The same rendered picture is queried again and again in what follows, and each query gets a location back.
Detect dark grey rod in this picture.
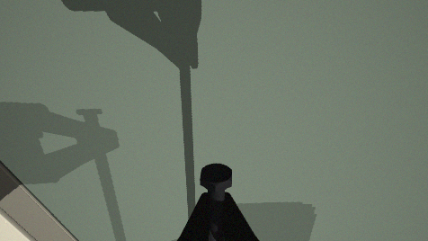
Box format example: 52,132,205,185
200,164,232,241

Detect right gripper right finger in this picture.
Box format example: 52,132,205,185
222,192,259,241

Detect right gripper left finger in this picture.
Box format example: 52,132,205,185
177,192,210,241

